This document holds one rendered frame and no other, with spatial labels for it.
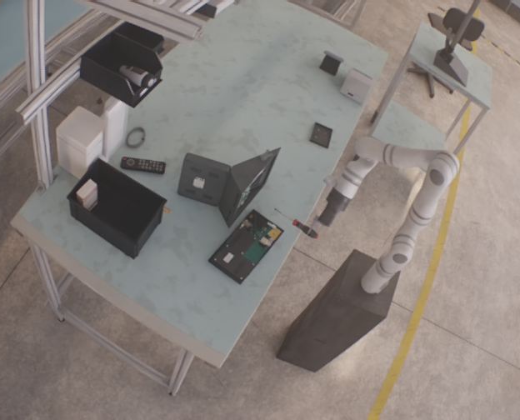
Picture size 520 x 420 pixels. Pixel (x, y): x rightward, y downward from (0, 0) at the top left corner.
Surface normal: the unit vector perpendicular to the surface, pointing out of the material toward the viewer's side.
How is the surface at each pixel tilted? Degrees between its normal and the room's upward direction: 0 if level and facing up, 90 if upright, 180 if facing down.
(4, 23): 0
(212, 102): 0
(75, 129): 0
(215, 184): 90
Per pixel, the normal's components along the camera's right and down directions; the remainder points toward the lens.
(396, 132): 0.22, -0.55
